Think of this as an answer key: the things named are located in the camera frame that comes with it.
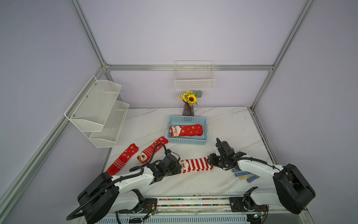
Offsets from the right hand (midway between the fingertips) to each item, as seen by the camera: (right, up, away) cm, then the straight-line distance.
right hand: (210, 162), depth 89 cm
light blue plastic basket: (-8, +14, +4) cm, 17 cm away
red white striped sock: (-10, -1, -2) cm, 10 cm away
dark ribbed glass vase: (-14, +35, +12) cm, 40 cm away
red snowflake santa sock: (-15, +20, +13) cm, 28 cm away
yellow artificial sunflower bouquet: (-12, +44, +7) cm, 46 cm away
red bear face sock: (-42, +4, +3) cm, 43 cm away
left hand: (-21, -3, -3) cm, 21 cm away
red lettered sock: (-58, +2, +2) cm, 58 cm away
